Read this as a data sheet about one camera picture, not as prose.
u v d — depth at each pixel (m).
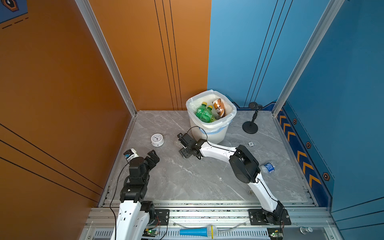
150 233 0.70
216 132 0.81
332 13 0.71
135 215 0.50
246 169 0.58
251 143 1.02
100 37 0.79
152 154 0.74
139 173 0.58
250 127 1.10
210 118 0.87
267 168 0.85
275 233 0.71
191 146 0.75
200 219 0.75
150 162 0.70
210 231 0.66
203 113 0.87
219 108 0.89
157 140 0.99
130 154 0.67
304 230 0.69
